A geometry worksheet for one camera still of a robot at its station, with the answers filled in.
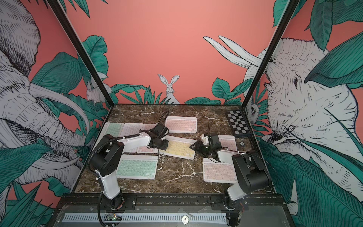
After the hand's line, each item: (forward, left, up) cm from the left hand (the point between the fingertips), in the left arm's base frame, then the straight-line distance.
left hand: (167, 144), depth 96 cm
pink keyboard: (+1, -43, -1) cm, 43 cm away
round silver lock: (-43, -10, -1) cm, 44 cm away
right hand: (-5, -16, +4) cm, 17 cm away
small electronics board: (-40, +26, -1) cm, 48 cm away
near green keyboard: (-15, +18, -1) cm, 23 cm away
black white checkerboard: (+13, -54, +2) cm, 55 cm away
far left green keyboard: (+15, +40, -1) cm, 43 cm away
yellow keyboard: (-2, -8, -1) cm, 9 cm away
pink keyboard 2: (+17, +16, -2) cm, 24 cm away
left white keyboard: (+14, +29, -1) cm, 32 cm away
